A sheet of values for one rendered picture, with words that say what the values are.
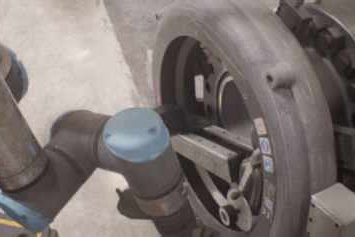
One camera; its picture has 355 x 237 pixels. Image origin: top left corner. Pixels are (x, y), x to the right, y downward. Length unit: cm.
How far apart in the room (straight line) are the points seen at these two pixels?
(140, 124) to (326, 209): 40
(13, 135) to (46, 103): 144
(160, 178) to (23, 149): 21
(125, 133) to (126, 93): 141
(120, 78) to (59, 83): 30
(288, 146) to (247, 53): 20
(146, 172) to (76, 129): 14
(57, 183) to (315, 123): 48
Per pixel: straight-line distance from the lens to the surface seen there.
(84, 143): 67
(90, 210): 166
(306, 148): 82
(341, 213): 82
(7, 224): 131
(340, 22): 113
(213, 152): 103
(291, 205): 87
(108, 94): 201
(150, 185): 64
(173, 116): 119
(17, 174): 59
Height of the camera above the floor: 147
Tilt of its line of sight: 50 degrees down
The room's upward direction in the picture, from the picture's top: 8 degrees clockwise
